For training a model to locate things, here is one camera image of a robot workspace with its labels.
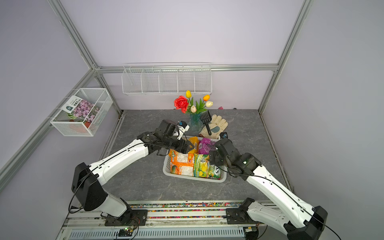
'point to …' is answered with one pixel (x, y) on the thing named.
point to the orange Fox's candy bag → (181, 164)
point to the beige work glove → (217, 126)
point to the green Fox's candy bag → (202, 168)
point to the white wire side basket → (68, 124)
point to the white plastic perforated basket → (166, 169)
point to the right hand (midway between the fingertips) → (218, 152)
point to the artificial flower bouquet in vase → (188, 105)
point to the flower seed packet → (82, 109)
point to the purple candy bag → (205, 145)
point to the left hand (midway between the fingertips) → (188, 145)
